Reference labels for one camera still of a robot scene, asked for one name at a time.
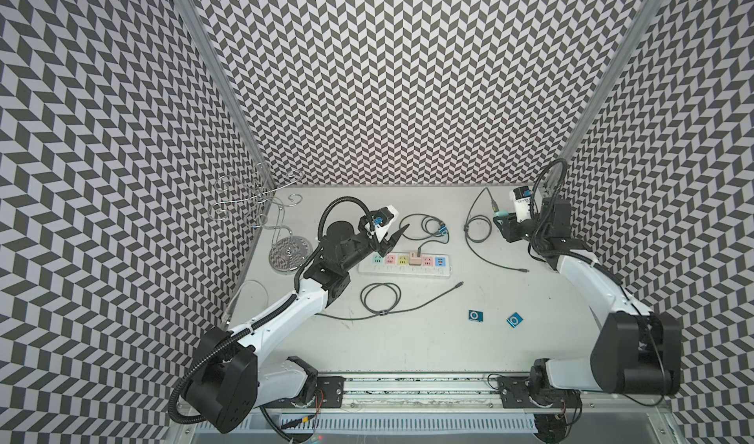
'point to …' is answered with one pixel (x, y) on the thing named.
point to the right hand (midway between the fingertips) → (501, 220)
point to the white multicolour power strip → (398, 264)
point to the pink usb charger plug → (414, 259)
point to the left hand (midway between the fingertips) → (398, 217)
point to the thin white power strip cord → (251, 280)
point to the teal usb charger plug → (502, 213)
